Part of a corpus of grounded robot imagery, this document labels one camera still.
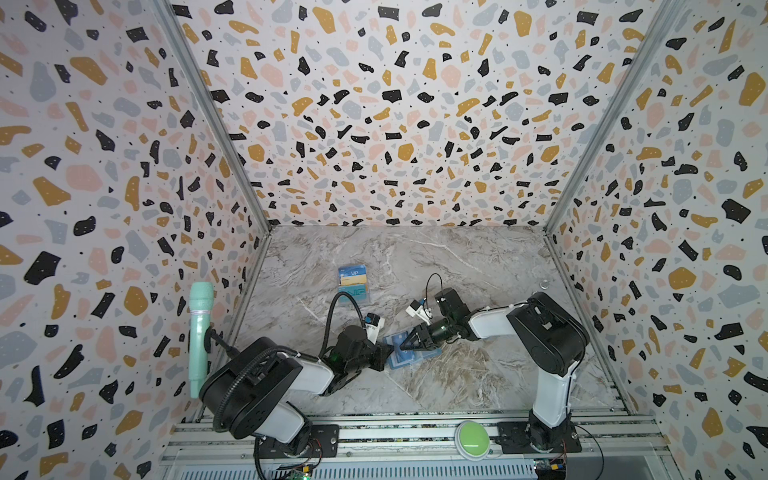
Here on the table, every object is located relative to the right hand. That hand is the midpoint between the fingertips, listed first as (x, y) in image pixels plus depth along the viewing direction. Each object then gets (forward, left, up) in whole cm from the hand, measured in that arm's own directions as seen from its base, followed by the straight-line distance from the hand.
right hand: (410, 350), depth 86 cm
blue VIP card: (-1, +3, -2) cm, 4 cm away
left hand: (+1, +2, -1) cm, 3 cm away
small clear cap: (+26, -46, -3) cm, 53 cm away
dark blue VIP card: (+26, +19, +4) cm, 32 cm away
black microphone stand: (-7, +44, +20) cm, 48 cm away
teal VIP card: (+19, +18, +1) cm, 26 cm away
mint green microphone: (-4, +43, +31) cm, 53 cm away
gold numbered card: (+23, +19, +2) cm, 30 cm away
